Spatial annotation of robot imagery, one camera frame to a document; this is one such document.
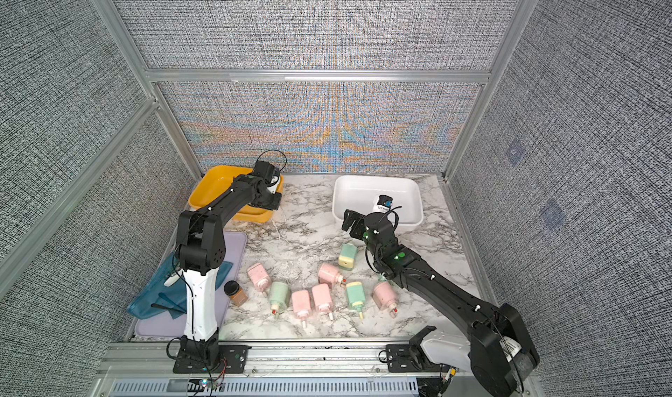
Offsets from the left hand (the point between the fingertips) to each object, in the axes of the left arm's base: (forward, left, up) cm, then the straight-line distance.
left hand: (277, 200), depth 102 cm
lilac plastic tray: (-43, +29, -5) cm, 52 cm away
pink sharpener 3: (-38, -17, -1) cm, 42 cm away
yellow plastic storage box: (+17, +30, -6) cm, 35 cm away
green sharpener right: (-42, -31, +23) cm, 57 cm away
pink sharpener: (-31, +3, 0) cm, 31 cm away
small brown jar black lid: (-37, +8, +2) cm, 38 cm away
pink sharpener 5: (-39, -36, 0) cm, 53 cm away
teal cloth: (-34, +31, -6) cm, 46 cm away
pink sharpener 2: (-40, -11, 0) cm, 42 cm away
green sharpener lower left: (-38, -4, 0) cm, 38 cm away
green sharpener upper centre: (-25, -25, -1) cm, 35 cm away
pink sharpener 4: (-31, -19, +1) cm, 37 cm away
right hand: (-17, -28, +15) cm, 36 cm away
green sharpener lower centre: (-39, -27, 0) cm, 47 cm away
